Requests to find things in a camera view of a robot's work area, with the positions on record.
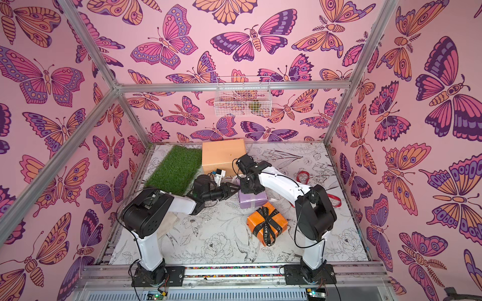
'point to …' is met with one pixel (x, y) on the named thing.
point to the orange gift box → (253, 219)
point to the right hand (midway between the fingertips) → (248, 187)
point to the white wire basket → (243, 96)
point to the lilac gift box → (251, 200)
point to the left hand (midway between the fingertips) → (242, 189)
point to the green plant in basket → (255, 107)
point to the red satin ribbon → (308, 178)
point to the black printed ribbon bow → (268, 233)
